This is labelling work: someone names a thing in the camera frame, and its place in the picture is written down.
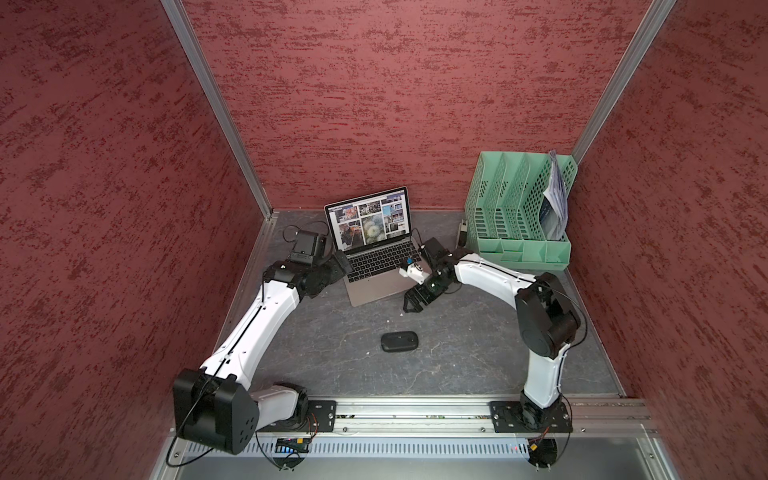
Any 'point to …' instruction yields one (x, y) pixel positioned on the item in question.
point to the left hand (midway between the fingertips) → (337, 277)
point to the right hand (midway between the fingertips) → (417, 301)
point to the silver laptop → (372, 232)
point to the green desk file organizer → (503, 209)
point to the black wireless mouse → (399, 341)
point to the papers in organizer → (554, 207)
